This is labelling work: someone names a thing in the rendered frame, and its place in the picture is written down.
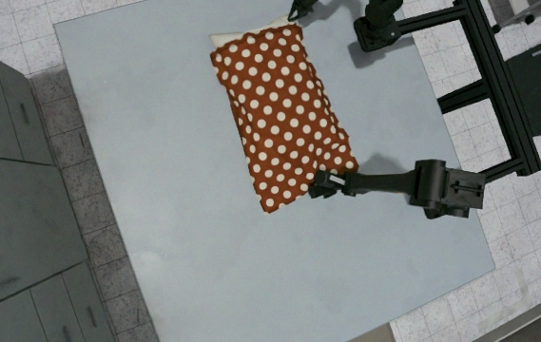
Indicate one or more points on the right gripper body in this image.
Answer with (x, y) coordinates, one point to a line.
(305, 6)

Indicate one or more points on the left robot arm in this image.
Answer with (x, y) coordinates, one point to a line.
(431, 185)

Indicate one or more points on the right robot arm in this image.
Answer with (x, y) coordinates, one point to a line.
(376, 12)

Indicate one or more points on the brown polka-dot pillowcase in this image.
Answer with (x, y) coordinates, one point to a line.
(287, 125)

